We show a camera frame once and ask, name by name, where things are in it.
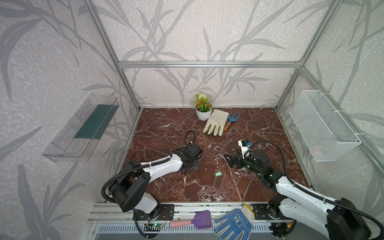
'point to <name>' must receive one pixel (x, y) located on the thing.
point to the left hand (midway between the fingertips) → (196, 160)
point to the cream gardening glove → (215, 122)
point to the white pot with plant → (203, 106)
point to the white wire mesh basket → (327, 134)
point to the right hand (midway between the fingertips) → (230, 148)
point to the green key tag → (217, 174)
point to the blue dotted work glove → (238, 220)
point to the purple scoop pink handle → (202, 220)
